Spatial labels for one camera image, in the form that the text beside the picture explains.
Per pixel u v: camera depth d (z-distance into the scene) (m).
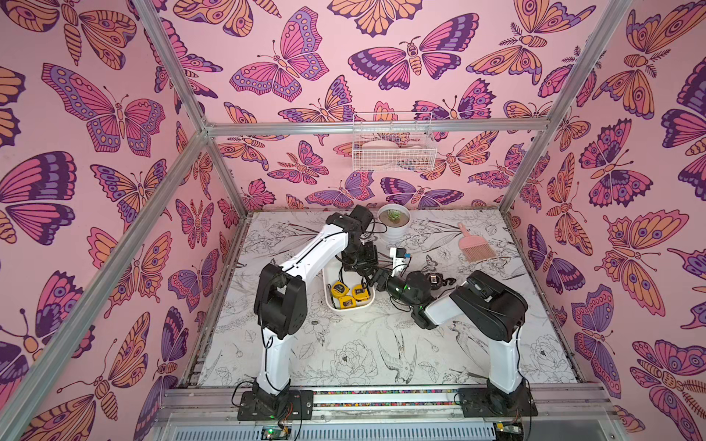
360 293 0.92
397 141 0.95
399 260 0.83
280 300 0.52
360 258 0.79
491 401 0.65
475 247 1.08
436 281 0.95
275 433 0.71
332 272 1.00
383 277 0.79
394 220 1.03
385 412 0.73
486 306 0.54
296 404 0.77
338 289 0.94
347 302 0.90
